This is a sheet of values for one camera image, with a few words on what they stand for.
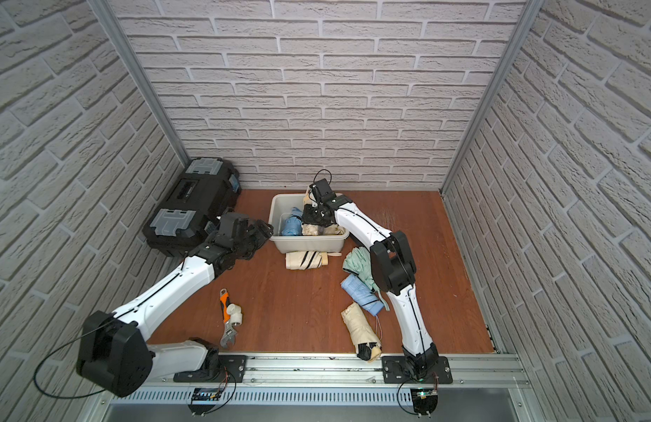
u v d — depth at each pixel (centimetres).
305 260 92
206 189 96
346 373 76
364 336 75
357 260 90
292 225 98
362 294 85
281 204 101
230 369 73
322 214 72
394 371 74
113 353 40
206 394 73
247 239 71
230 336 79
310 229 88
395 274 57
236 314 81
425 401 70
